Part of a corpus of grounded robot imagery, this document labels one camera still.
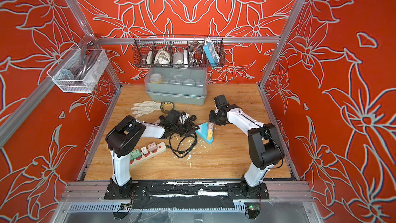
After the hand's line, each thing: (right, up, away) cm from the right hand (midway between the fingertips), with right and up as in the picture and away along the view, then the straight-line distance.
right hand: (207, 119), depth 91 cm
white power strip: (-27, -15, -6) cm, 31 cm away
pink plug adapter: (+2, -4, -3) cm, 5 cm away
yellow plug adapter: (+1, -8, -6) cm, 10 cm away
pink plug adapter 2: (+2, -2, -6) cm, 6 cm away
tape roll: (-29, +4, +13) cm, 32 cm away
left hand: (-5, -6, 0) cm, 8 cm away
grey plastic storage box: (-17, +21, +7) cm, 28 cm away
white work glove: (-42, +6, +13) cm, 45 cm away
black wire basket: (-18, +43, +6) cm, 47 cm away
